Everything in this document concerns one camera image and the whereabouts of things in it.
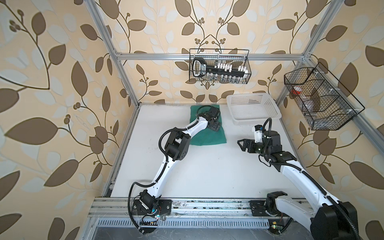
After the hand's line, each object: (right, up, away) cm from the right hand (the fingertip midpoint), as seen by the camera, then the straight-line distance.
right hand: (245, 143), depth 83 cm
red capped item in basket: (+32, +31, +5) cm, 45 cm away
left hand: (-16, +12, +23) cm, 30 cm away
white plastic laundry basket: (+17, +22, +36) cm, 45 cm away
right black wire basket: (+37, +22, -10) cm, 44 cm away
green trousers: (-19, +2, +20) cm, 28 cm away
